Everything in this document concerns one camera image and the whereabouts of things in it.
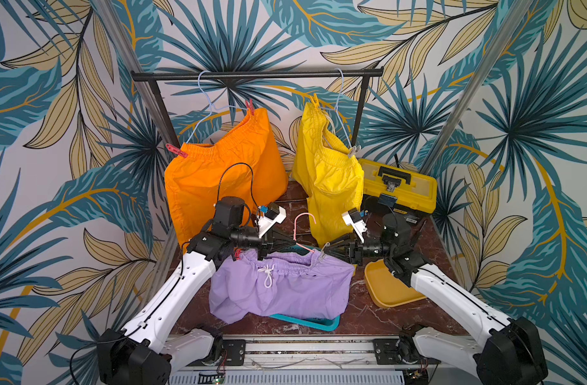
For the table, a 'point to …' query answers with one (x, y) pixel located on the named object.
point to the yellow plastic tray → (385, 289)
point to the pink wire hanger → (294, 229)
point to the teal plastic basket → (324, 325)
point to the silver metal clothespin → (322, 253)
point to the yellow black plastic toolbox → (416, 192)
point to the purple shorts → (280, 283)
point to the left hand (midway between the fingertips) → (292, 245)
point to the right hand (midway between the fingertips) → (326, 249)
